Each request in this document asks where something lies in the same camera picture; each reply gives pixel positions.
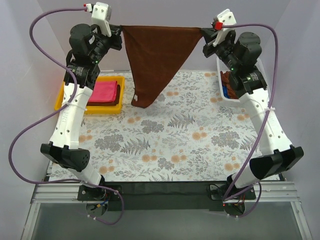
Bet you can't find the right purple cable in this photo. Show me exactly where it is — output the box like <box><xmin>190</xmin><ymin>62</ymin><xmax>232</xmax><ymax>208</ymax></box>
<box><xmin>222</xmin><ymin>22</ymin><xmax>280</xmax><ymax>219</ymax></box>

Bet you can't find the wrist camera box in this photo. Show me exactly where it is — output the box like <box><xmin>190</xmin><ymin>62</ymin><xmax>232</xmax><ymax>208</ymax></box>
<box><xmin>83</xmin><ymin>2</ymin><xmax>112</xmax><ymax>37</ymax></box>
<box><xmin>212</xmin><ymin>8</ymin><xmax>237</xmax><ymax>47</ymax></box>

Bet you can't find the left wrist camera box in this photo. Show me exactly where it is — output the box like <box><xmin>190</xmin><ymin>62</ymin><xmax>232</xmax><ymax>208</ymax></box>
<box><xmin>83</xmin><ymin>2</ymin><xmax>112</xmax><ymax>37</ymax></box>

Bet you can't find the purple cable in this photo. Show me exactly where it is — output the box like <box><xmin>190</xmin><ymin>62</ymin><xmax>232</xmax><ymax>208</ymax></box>
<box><xmin>222</xmin><ymin>22</ymin><xmax>280</xmax><ymax>219</ymax></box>
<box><xmin>8</xmin><ymin>6</ymin><xmax>126</xmax><ymax>225</ymax></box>

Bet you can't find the pink towel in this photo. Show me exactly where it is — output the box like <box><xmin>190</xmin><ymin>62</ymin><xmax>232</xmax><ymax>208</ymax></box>
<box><xmin>88</xmin><ymin>81</ymin><xmax>118</xmax><ymax>103</ymax></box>

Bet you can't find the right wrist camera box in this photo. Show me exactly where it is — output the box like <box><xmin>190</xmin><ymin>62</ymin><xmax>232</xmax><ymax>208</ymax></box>
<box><xmin>212</xmin><ymin>8</ymin><xmax>237</xmax><ymax>47</ymax></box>

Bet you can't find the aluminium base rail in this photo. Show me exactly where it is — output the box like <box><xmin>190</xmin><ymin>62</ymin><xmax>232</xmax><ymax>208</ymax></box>
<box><xmin>21</xmin><ymin>180</ymin><xmax>312</xmax><ymax>240</ymax></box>

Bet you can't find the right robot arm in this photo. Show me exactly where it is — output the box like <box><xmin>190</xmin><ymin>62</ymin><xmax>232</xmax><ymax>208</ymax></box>
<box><xmin>200</xmin><ymin>28</ymin><xmax>304</xmax><ymax>198</ymax></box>

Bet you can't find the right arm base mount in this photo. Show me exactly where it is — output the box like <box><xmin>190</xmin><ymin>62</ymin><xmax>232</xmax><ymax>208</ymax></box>
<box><xmin>206</xmin><ymin>183</ymin><xmax>256</xmax><ymax>202</ymax></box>

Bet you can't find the blue towel in basket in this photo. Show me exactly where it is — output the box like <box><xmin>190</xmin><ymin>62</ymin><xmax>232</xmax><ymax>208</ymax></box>
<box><xmin>222</xmin><ymin>85</ymin><xmax>230</xmax><ymax>99</ymax></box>

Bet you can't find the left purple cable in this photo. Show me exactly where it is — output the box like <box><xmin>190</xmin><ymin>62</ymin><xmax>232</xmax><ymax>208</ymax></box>
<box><xmin>8</xmin><ymin>6</ymin><xmax>126</xmax><ymax>225</ymax></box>

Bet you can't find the brown towel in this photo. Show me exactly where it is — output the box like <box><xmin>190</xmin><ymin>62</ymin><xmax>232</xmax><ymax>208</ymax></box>
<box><xmin>87</xmin><ymin>84</ymin><xmax>121</xmax><ymax>106</ymax></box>
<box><xmin>220</xmin><ymin>71</ymin><xmax>238</xmax><ymax>100</ymax></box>
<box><xmin>122</xmin><ymin>25</ymin><xmax>202</xmax><ymax>109</ymax></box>

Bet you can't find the floral table mat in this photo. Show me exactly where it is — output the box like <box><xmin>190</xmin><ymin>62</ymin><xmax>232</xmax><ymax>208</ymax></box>
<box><xmin>48</xmin><ymin>71</ymin><xmax>280</xmax><ymax>183</ymax></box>

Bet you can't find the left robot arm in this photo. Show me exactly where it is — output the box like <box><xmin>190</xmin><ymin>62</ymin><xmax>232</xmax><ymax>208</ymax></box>
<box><xmin>40</xmin><ymin>23</ymin><xmax>122</xmax><ymax>188</ymax></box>

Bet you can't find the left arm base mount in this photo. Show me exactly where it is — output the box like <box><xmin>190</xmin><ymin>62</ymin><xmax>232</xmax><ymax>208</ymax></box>
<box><xmin>77</xmin><ymin>185</ymin><xmax>120</xmax><ymax>202</ymax></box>

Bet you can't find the yellow plastic tray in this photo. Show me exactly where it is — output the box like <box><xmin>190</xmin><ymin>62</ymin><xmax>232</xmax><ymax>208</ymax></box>
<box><xmin>54</xmin><ymin>75</ymin><xmax>126</xmax><ymax>115</ymax></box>

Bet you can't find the white plastic basket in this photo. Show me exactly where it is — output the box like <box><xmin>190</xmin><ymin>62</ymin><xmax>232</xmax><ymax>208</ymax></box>
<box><xmin>216</xmin><ymin>58</ymin><xmax>269</xmax><ymax>107</ymax></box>

